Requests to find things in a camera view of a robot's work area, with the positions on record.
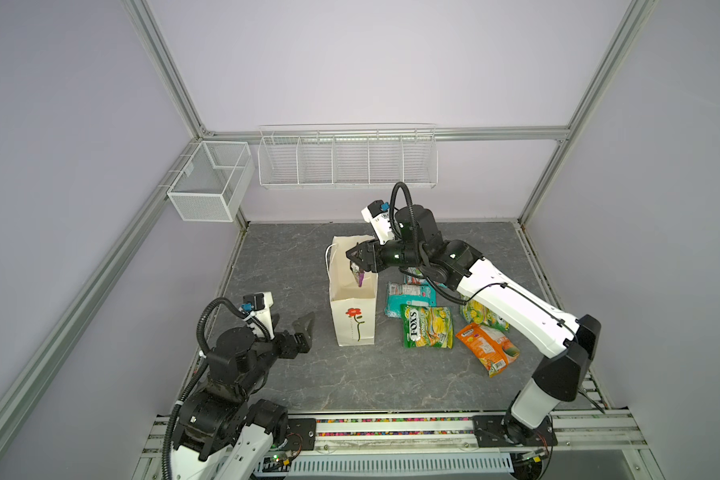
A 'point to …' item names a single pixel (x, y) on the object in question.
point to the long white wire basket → (348, 155)
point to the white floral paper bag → (353, 306)
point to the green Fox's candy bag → (427, 326)
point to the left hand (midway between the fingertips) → (297, 320)
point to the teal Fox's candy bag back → (398, 294)
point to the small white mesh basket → (213, 181)
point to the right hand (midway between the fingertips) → (351, 254)
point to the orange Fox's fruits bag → (493, 349)
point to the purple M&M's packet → (361, 276)
